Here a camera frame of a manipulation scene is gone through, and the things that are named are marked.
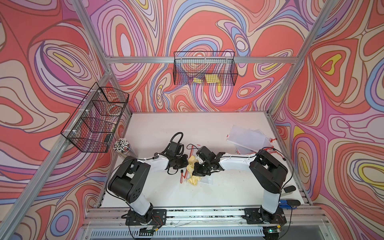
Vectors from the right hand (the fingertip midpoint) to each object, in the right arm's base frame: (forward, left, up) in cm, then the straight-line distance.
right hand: (194, 178), depth 87 cm
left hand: (+9, +2, +1) cm, 9 cm away
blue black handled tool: (-16, -46, +1) cm, 48 cm away
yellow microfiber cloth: (-2, +1, +3) cm, 4 cm away
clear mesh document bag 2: (+24, -38, +1) cm, 45 cm away
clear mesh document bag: (-1, -7, 0) cm, 7 cm away
